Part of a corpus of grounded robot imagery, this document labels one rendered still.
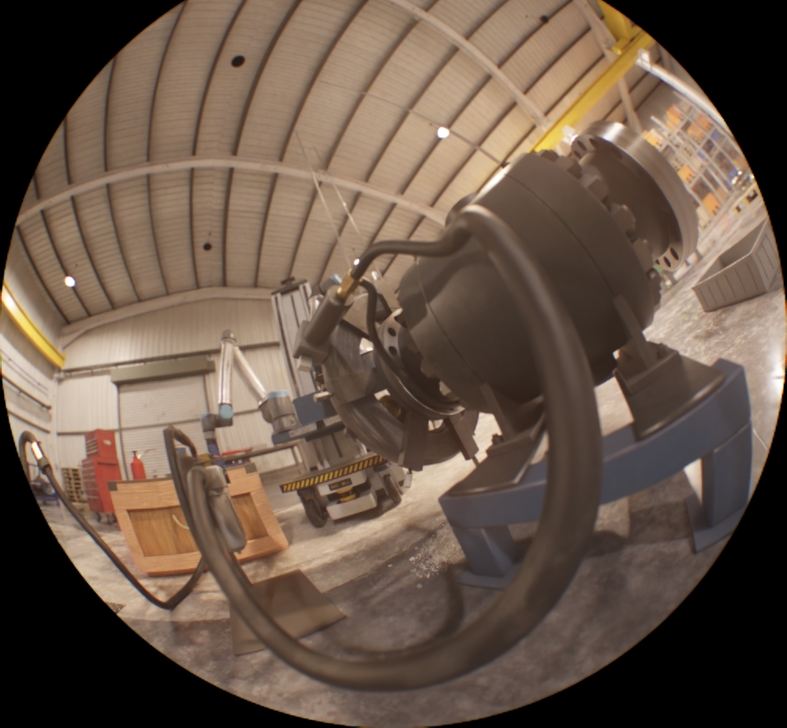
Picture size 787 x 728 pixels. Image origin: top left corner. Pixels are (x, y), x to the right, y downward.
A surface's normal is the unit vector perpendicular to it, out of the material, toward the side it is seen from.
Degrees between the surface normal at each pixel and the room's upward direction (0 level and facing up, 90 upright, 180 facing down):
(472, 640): 38
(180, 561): 90
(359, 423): 108
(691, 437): 90
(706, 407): 90
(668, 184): 113
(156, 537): 90
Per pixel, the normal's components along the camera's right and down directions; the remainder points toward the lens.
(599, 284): -0.44, 0.45
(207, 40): 0.48, 0.83
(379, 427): 0.57, -0.52
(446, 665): -0.60, -0.59
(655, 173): -0.61, 0.25
